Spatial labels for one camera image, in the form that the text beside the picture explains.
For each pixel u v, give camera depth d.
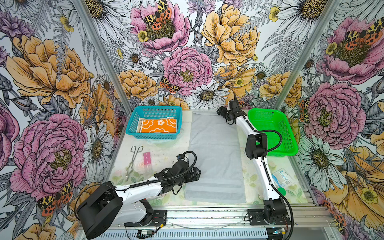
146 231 0.70
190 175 0.75
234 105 0.96
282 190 0.73
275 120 1.12
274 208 0.65
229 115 0.99
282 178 0.87
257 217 0.74
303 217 0.76
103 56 0.89
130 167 0.91
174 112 1.15
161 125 1.08
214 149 1.00
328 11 0.73
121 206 0.43
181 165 0.65
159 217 0.74
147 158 0.94
